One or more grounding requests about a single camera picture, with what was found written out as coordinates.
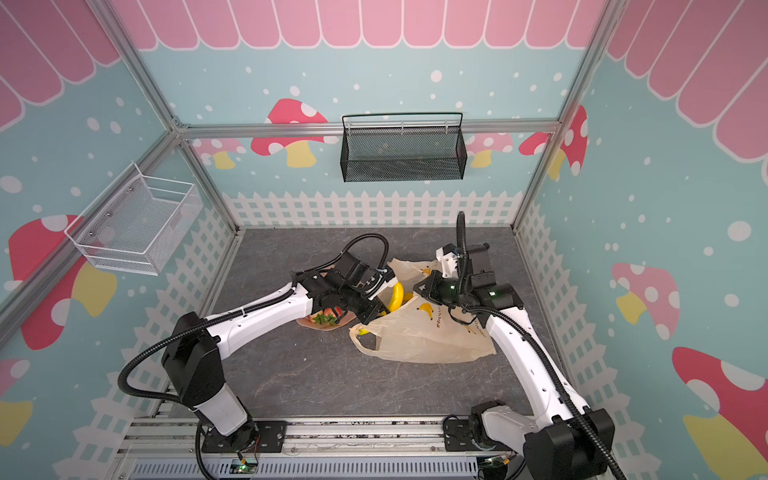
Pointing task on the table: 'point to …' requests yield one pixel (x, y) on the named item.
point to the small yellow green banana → (398, 297)
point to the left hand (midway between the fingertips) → (384, 317)
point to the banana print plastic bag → (416, 329)
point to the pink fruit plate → (309, 324)
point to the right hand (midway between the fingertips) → (413, 286)
